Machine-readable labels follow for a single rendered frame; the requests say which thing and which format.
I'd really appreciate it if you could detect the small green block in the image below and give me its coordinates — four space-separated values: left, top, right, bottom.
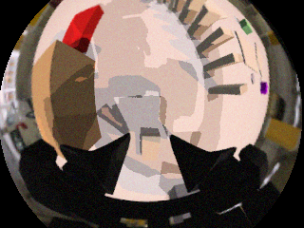
239 18 253 35

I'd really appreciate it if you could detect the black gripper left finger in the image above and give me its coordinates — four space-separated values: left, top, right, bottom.
60 133 130 195

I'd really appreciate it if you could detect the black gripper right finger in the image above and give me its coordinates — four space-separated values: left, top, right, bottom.
170 134 237 193

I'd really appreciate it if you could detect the small purple block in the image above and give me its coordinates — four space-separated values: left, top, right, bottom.
259 81 268 95

